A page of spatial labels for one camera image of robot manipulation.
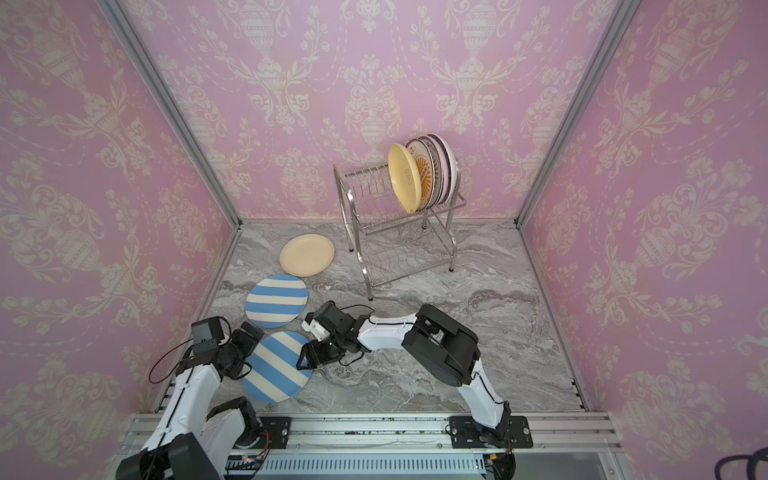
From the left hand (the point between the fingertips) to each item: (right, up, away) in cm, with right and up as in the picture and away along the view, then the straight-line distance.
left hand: (255, 340), depth 86 cm
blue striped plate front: (+7, -9, -3) cm, 12 cm away
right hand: (+16, -6, -4) cm, 17 cm away
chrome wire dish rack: (+40, +29, +25) cm, 56 cm away
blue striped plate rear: (0, +9, +14) cm, 17 cm away
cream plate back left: (+8, +24, +23) cm, 35 cm away
